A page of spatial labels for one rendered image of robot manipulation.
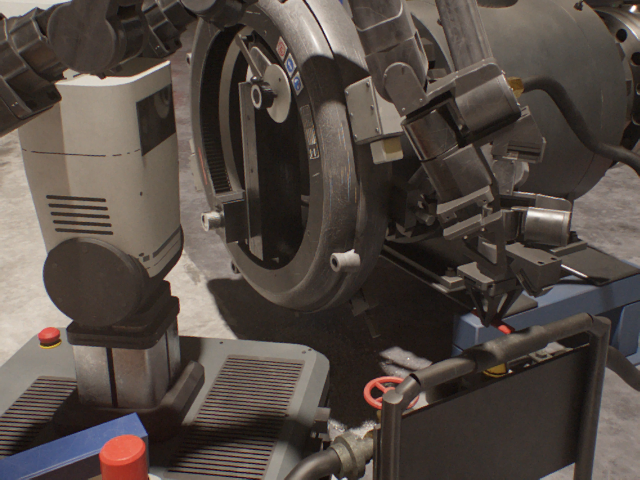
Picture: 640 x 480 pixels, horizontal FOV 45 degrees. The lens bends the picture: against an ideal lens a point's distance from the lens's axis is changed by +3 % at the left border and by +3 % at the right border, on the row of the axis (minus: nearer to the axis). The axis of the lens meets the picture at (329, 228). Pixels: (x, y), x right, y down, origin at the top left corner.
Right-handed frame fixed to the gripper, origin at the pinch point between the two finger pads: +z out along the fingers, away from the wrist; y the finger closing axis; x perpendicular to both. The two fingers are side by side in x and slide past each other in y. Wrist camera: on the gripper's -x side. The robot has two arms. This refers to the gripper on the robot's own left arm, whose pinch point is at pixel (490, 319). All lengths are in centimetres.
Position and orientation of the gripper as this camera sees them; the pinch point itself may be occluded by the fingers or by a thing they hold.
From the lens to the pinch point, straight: 124.4
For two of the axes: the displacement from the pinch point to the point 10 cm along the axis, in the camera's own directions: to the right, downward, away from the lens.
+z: 0.0, 9.3, 3.8
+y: 8.5, -2.0, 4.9
